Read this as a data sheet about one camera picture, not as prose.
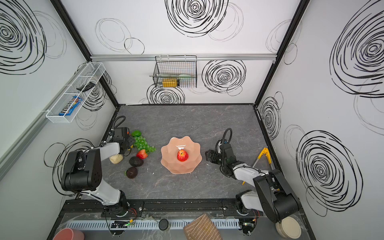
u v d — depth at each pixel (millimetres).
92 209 738
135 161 846
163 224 617
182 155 863
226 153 692
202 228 679
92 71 919
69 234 599
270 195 423
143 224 642
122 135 755
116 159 850
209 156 811
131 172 809
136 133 996
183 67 960
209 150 824
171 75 881
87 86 780
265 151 914
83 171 462
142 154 884
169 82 878
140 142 936
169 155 882
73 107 699
